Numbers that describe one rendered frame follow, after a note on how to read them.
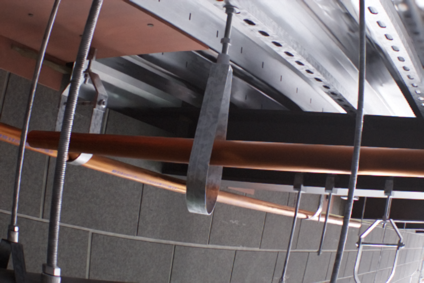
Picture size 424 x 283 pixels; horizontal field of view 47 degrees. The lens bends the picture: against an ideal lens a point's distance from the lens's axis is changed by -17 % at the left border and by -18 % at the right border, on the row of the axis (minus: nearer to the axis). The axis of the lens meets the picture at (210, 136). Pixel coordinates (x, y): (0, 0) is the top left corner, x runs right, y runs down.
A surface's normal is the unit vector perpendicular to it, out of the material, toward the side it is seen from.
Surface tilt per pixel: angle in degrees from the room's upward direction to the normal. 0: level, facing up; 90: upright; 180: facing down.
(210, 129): 74
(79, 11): 180
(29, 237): 90
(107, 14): 180
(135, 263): 90
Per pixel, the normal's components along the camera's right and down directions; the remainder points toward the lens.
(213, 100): -0.12, -0.44
